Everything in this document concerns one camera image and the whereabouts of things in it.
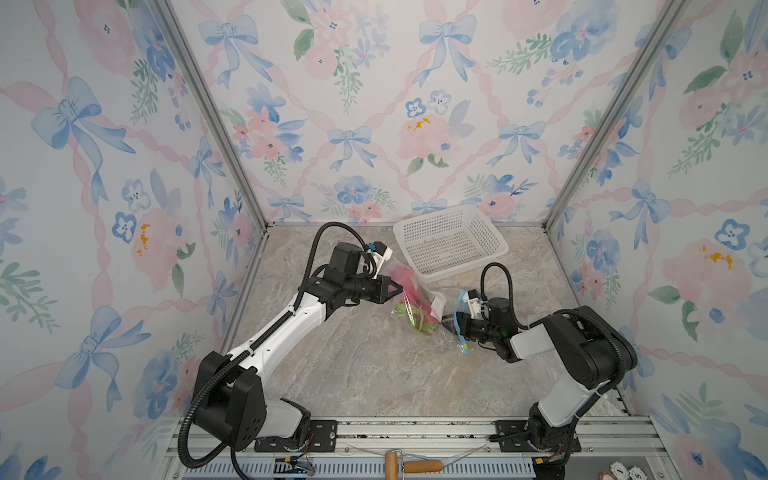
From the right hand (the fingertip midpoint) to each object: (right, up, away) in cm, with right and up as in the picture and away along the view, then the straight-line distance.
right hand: (444, 323), depth 92 cm
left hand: (-13, +12, -15) cm, 24 cm away
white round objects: (+37, -30, -22) cm, 52 cm away
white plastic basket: (+3, +25, +21) cm, 33 cm away
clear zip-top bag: (-2, +7, -8) cm, 11 cm away
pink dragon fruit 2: (-9, +4, -14) cm, 17 cm away
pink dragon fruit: (-11, +11, -13) cm, 20 cm away
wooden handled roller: (-16, -28, -23) cm, 39 cm away
